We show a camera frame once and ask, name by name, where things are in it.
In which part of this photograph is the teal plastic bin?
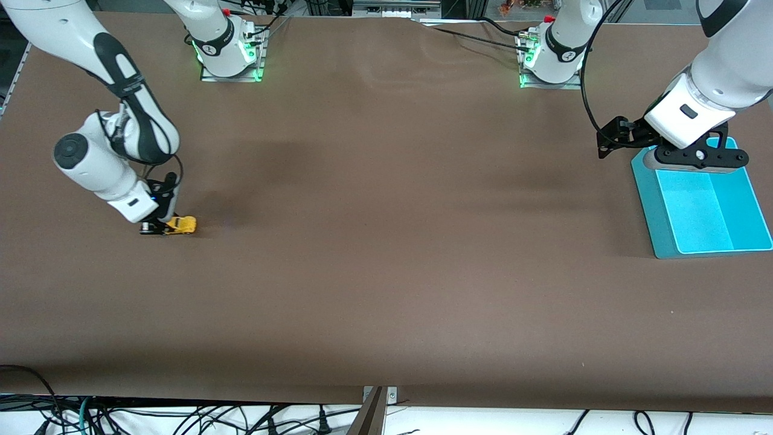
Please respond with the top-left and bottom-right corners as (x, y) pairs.
(630, 136), (773, 260)

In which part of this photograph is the black camera bracket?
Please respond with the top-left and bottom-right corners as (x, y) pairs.
(597, 115), (655, 160)

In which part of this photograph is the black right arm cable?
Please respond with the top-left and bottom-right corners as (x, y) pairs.
(98, 103), (184, 188)

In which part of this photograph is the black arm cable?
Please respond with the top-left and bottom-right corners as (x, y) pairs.
(581, 0), (629, 143)
(98, 103), (184, 188)

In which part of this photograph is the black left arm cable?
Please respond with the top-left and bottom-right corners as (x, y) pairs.
(581, 0), (629, 143)

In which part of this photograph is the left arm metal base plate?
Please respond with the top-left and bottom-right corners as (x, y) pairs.
(518, 30), (584, 90)

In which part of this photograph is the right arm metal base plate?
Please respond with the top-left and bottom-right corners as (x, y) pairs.
(200, 27), (267, 83)

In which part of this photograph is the black looped floor cable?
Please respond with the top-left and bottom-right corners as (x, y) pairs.
(0, 364), (64, 435)

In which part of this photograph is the black cable on table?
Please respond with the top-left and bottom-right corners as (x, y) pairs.
(420, 17), (533, 52)

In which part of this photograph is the metal table bracket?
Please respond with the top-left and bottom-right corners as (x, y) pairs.
(349, 385), (399, 435)

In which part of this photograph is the aluminium frame rail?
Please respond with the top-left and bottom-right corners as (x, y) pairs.
(353, 0), (445, 18)

